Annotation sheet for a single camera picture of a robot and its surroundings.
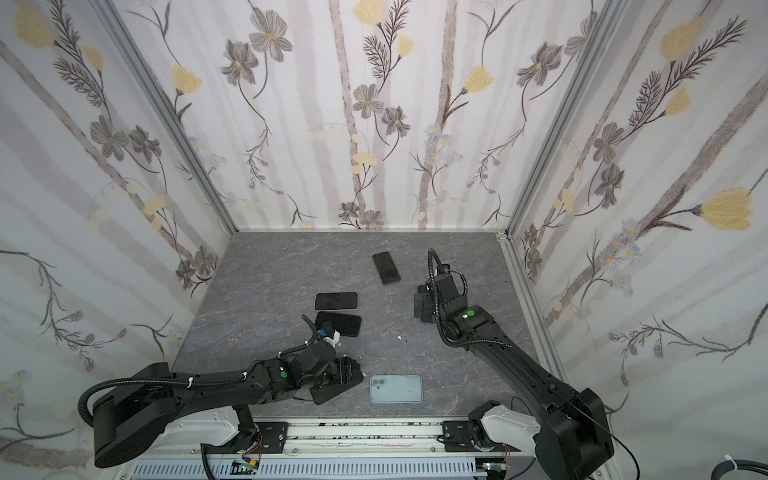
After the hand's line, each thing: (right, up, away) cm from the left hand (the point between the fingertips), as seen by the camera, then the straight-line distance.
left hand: (350, 363), depth 83 cm
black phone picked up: (-8, +15, +20) cm, 27 cm away
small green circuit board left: (-25, -22, -11) cm, 35 cm away
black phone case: (-8, -7, -3) cm, 11 cm away
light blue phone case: (+13, -7, -1) cm, 15 cm away
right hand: (+23, +20, -1) cm, 30 cm away
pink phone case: (-6, +13, +13) cm, 20 cm away
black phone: (-4, +8, +13) cm, 16 cm away
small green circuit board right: (+37, -20, -13) cm, 44 cm away
